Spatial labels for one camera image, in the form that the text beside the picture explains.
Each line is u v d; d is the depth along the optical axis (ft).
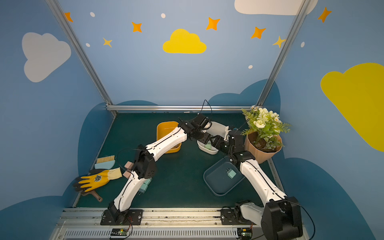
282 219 1.31
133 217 2.42
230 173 2.89
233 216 2.42
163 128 3.61
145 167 1.86
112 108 3.84
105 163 3.05
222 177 2.90
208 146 3.26
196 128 2.29
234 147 2.05
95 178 2.71
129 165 2.98
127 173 2.82
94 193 2.69
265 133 2.60
